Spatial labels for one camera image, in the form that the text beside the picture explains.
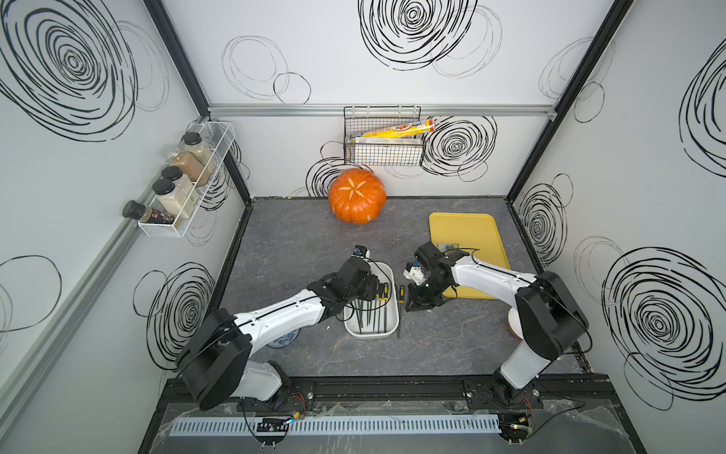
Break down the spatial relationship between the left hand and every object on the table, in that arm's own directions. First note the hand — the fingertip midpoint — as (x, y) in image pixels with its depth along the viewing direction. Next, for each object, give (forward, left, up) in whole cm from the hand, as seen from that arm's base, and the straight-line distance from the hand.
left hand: (371, 280), depth 85 cm
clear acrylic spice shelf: (+1, +48, +23) cm, 53 cm away
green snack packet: (+20, -27, -9) cm, 35 cm away
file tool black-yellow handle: (-2, -5, -9) cm, 11 cm away
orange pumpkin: (+33, +6, +3) cm, 33 cm away
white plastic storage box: (-8, -3, -9) cm, 13 cm away
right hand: (-7, -12, -6) cm, 15 cm away
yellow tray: (+26, -40, -8) cm, 49 cm away
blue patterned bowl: (-16, +25, -10) cm, 31 cm away
